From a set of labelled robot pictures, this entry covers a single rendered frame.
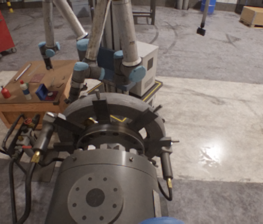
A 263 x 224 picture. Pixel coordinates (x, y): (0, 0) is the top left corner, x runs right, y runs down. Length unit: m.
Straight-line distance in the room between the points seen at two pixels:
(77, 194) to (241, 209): 1.52
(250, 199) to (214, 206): 0.37
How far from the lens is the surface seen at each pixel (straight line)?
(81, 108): 1.02
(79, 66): 1.16
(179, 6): 8.65
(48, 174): 1.94
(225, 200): 1.88
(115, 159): 0.83
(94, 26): 1.28
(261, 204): 2.04
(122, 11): 1.16
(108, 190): 0.72
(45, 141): 1.12
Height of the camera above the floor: 1.59
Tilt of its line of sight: 43 degrees down
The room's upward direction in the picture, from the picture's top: straight up
